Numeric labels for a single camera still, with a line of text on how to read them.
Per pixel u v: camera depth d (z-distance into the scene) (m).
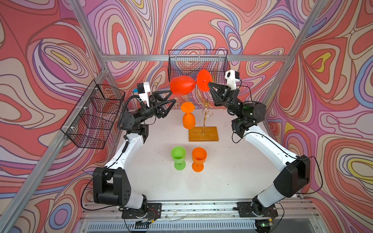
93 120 0.79
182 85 0.57
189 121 0.85
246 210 0.72
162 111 0.56
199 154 0.80
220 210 0.75
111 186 0.42
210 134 1.03
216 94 0.50
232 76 0.53
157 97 0.61
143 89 0.52
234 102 0.49
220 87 0.52
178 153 0.82
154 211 0.72
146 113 0.57
